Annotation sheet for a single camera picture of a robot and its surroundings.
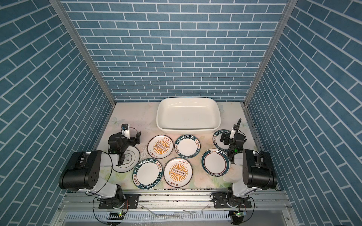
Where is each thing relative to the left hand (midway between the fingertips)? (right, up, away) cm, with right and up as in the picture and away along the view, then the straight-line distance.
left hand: (136, 131), depth 93 cm
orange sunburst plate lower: (+29, -24, -9) cm, 38 cm away
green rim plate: (+34, -10, +1) cm, 36 cm away
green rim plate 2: (+56, -9, +3) cm, 57 cm away
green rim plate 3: (+10, -24, -10) cm, 28 cm away
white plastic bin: (+35, +11, +19) cm, 41 cm away
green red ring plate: (+52, -19, -5) cm, 56 cm away
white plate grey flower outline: (-2, -18, -5) cm, 19 cm away
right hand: (+65, -1, +2) cm, 65 cm away
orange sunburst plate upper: (+15, -10, +1) cm, 18 cm away
